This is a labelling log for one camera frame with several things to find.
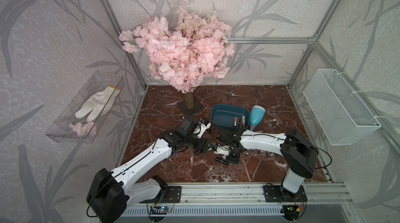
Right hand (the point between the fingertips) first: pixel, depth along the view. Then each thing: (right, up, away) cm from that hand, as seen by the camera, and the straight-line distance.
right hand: (231, 156), depth 86 cm
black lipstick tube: (-6, 0, -4) cm, 8 cm away
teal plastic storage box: (-3, +21, +18) cm, 28 cm away
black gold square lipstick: (+7, +17, +11) cm, 22 cm away
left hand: (-13, +10, -9) cm, 19 cm away
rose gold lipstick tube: (+5, +19, +13) cm, 23 cm away
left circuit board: (-36, -19, -14) cm, 43 cm away
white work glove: (-61, +30, -19) cm, 70 cm away
